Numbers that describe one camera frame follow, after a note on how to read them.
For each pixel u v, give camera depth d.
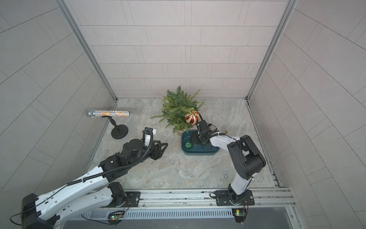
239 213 0.68
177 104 0.71
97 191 0.58
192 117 0.66
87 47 0.86
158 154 0.63
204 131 0.73
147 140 0.62
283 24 0.77
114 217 0.63
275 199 0.73
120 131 0.96
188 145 0.86
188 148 0.85
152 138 0.50
